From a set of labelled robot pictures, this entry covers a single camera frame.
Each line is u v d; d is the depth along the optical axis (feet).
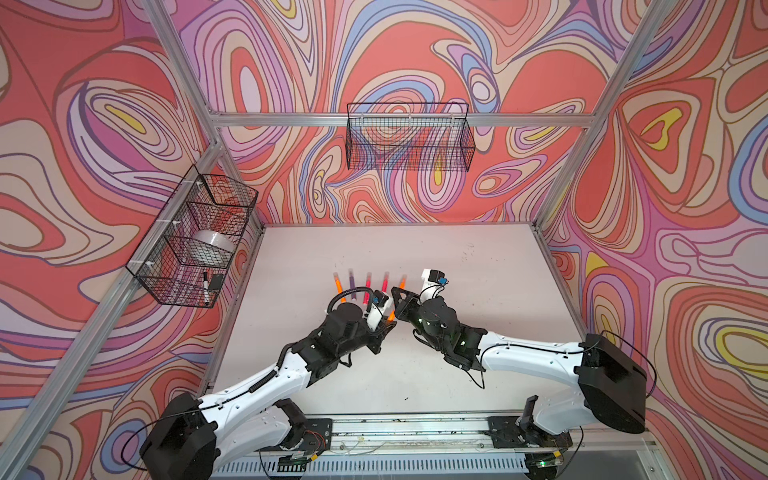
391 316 2.32
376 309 2.10
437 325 1.86
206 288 2.36
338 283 3.34
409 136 3.15
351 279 3.43
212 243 2.34
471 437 2.43
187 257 2.35
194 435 1.30
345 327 1.95
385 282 3.36
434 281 2.26
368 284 3.34
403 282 3.36
